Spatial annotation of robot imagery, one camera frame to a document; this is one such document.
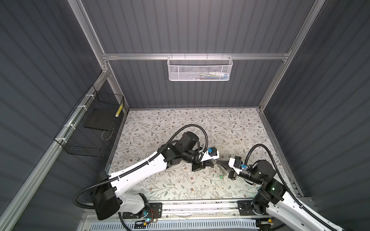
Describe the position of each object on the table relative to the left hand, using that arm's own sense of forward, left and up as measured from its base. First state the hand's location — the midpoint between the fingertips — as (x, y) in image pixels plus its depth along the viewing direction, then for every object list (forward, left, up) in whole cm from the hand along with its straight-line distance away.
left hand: (213, 162), depth 68 cm
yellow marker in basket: (+32, +50, +7) cm, 60 cm away
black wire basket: (+18, +62, +6) cm, 65 cm away
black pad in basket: (+23, +56, +9) cm, 61 cm away
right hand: (-1, -3, +3) cm, 4 cm away
